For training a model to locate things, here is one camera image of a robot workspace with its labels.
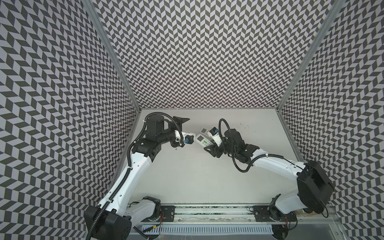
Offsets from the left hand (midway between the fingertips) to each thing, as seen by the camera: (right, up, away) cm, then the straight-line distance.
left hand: (185, 124), depth 73 cm
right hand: (+12, -14, +9) cm, 20 cm away
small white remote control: (+9, -9, +8) cm, 15 cm away
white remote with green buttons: (+8, -9, +8) cm, 14 cm away
